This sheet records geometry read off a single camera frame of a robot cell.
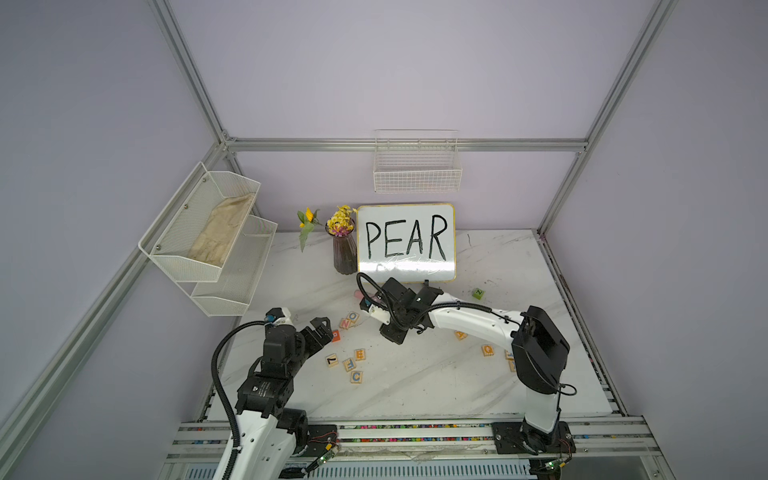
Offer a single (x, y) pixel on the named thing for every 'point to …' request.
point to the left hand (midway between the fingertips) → (318, 333)
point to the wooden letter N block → (345, 323)
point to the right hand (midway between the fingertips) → (381, 331)
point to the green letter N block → (478, 293)
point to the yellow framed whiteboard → (414, 242)
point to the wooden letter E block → (359, 355)
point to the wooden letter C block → (356, 377)
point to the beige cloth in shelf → (212, 244)
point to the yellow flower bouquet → (341, 223)
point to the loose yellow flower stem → (308, 218)
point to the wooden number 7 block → (332, 361)
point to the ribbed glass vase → (345, 257)
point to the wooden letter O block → (353, 317)
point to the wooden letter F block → (349, 364)
